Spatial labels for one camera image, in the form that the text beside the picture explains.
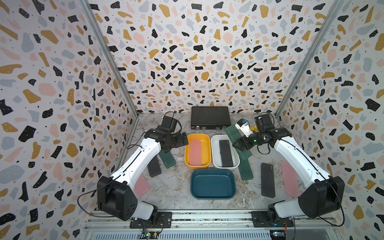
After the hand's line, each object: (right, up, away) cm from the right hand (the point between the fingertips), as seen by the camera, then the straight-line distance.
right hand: (238, 141), depth 81 cm
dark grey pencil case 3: (+18, -23, +5) cm, 30 cm away
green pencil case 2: (+7, -19, +11) cm, 23 cm away
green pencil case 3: (-3, +4, -1) cm, 5 cm away
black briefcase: (-13, +14, +34) cm, 39 cm away
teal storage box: (-13, -25, +5) cm, 28 cm away
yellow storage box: (-17, -8, +19) cm, 27 cm away
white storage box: (-11, -8, +16) cm, 21 cm away
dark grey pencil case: (-49, -17, +11) cm, 53 cm away
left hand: (-31, 0, +1) cm, 31 cm away
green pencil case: (-41, -12, +14) cm, 45 cm away
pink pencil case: (-24, -9, +18) cm, 32 cm away
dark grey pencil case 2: (-4, -12, +14) cm, 19 cm away
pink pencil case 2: (-54, -26, +3) cm, 59 cm away
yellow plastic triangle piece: (+4, +7, -13) cm, 16 cm away
